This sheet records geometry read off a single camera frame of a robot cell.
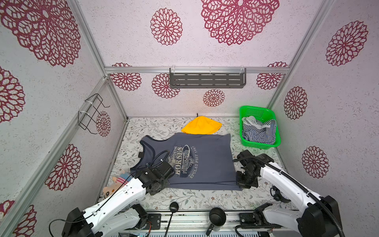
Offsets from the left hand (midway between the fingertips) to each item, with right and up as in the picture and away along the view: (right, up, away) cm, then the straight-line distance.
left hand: (163, 184), depth 79 cm
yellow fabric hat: (+24, +33, +35) cm, 54 cm away
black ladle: (+6, -12, -1) cm, 13 cm away
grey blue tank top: (+21, +9, +16) cm, 28 cm away
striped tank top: (+65, +29, +33) cm, 78 cm away
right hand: (+40, 0, 0) cm, 40 cm away
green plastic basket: (+73, +42, +38) cm, 92 cm away
